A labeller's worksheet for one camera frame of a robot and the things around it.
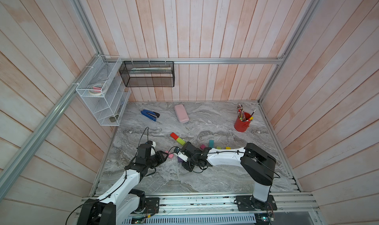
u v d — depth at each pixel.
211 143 0.97
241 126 0.98
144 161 0.66
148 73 1.03
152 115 1.11
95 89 0.73
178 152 0.78
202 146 0.95
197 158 0.67
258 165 0.51
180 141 0.96
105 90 0.74
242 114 0.93
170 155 0.88
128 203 0.56
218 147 0.95
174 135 1.01
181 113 1.11
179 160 0.80
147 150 0.68
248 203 0.74
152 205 0.73
